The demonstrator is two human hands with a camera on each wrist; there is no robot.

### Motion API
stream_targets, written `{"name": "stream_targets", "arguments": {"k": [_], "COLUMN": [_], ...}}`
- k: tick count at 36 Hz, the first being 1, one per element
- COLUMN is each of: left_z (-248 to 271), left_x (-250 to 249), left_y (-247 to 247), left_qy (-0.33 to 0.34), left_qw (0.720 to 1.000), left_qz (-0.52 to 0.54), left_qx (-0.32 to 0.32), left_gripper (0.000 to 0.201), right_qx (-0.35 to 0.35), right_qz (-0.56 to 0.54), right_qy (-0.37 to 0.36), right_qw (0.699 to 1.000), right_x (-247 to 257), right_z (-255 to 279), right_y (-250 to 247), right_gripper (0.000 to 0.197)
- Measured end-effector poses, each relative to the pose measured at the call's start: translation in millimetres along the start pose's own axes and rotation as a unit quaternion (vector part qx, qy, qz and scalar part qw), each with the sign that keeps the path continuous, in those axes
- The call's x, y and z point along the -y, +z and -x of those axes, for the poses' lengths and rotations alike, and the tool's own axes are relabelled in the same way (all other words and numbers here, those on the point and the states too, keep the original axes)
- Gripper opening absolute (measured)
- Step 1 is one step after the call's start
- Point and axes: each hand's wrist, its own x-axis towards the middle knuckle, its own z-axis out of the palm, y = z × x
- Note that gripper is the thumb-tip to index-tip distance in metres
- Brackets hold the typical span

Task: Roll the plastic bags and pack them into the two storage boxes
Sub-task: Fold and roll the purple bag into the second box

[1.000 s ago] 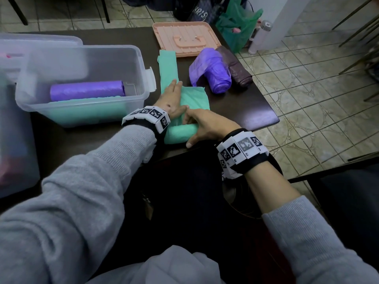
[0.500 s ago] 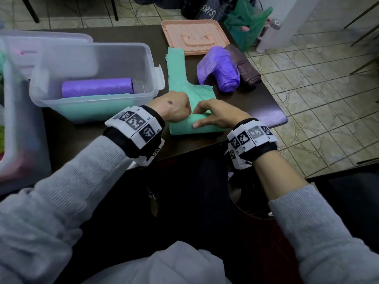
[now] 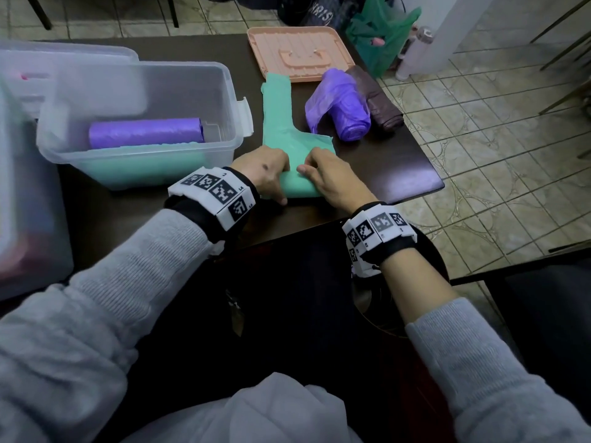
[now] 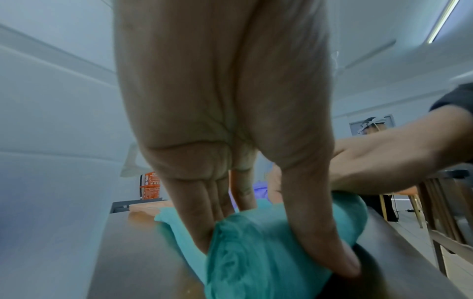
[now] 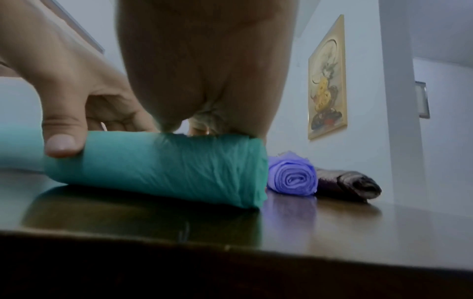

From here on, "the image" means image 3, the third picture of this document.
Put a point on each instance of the pale pink bottle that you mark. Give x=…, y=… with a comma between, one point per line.
x=413, y=55

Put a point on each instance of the green plastic bag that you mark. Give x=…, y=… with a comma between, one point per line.
x=383, y=36

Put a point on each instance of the brown bag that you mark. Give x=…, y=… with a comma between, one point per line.
x=376, y=101

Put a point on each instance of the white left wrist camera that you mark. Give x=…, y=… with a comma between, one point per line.
x=218, y=249

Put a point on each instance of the black left wristband with markers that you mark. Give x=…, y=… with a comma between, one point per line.
x=194, y=214

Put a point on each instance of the person's left hand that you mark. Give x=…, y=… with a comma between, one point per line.
x=261, y=168

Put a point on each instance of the black wristband with markers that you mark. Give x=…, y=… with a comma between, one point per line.
x=392, y=246
x=194, y=214

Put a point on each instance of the dark patterned bag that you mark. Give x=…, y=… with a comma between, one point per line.
x=328, y=11

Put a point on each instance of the thin metal chair legs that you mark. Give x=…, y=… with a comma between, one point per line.
x=563, y=36

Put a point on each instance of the person's right hand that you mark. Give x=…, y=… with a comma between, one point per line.
x=337, y=184

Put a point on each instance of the person's black trousers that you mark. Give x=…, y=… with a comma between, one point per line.
x=295, y=318

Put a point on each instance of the black round stool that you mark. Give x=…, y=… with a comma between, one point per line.
x=429, y=253

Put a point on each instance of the black side table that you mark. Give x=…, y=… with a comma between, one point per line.
x=549, y=318

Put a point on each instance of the small clear plastic bin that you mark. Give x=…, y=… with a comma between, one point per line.
x=184, y=92

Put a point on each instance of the person's right forearm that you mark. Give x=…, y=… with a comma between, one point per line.
x=461, y=355

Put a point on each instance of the purple bag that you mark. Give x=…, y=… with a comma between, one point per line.
x=147, y=132
x=341, y=106

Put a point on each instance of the person's left forearm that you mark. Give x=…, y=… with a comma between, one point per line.
x=92, y=318

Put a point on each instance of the black right wristband with markers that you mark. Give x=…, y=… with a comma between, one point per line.
x=392, y=246

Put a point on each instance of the black smartphone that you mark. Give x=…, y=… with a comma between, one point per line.
x=236, y=316

